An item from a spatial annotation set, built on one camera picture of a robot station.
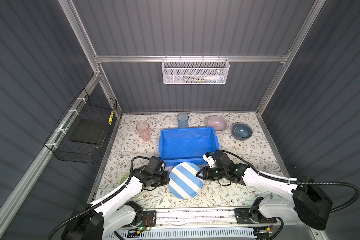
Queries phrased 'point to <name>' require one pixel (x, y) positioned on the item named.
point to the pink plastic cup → (143, 129)
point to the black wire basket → (86, 106)
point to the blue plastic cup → (182, 118)
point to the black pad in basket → (89, 131)
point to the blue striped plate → (183, 182)
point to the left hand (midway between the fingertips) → (170, 180)
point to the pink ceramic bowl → (218, 122)
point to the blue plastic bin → (177, 146)
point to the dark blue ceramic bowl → (241, 131)
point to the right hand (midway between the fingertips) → (199, 177)
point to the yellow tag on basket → (111, 117)
